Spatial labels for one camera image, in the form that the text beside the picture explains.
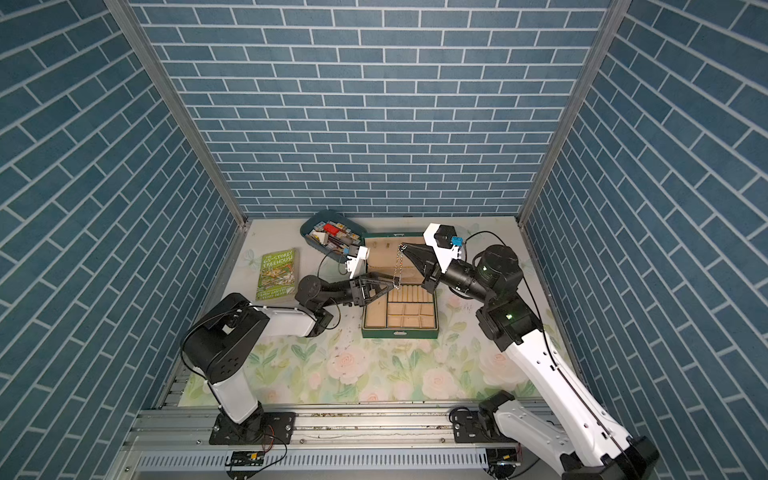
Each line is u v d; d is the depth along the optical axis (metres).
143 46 0.75
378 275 0.77
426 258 0.55
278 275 1.00
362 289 0.66
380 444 0.74
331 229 1.16
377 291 0.77
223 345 0.48
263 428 0.68
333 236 1.12
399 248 0.59
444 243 0.49
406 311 0.92
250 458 0.72
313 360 0.85
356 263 0.71
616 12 0.71
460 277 0.53
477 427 0.73
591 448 0.38
